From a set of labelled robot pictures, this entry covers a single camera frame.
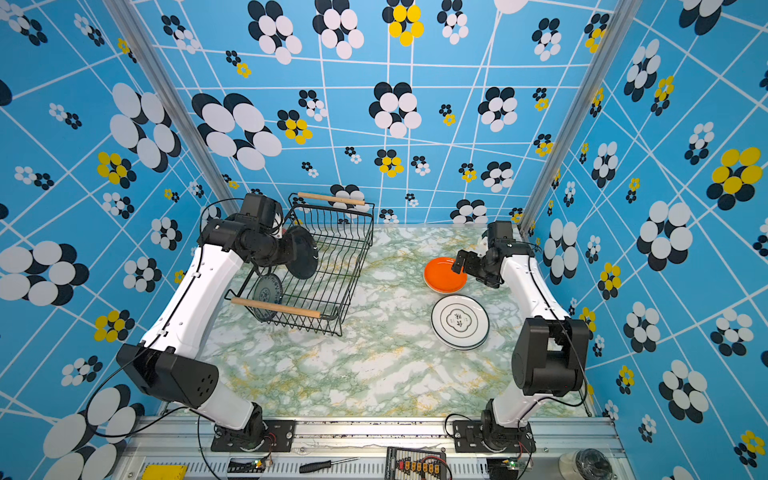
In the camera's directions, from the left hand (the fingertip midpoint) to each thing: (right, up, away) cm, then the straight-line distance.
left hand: (296, 251), depth 78 cm
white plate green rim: (+47, -22, +12) cm, 53 cm away
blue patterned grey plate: (-13, -12, +13) cm, 22 cm away
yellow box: (-27, -51, -10) cm, 59 cm away
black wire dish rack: (+7, +8, +34) cm, 35 cm away
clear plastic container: (+66, -44, -17) cm, 81 cm away
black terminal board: (+31, -49, -10) cm, 59 cm away
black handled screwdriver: (+9, -51, -9) cm, 52 cm away
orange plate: (+43, -9, +24) cm, 50 cm away
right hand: (+49, -6, +11) cm, 51 cm away
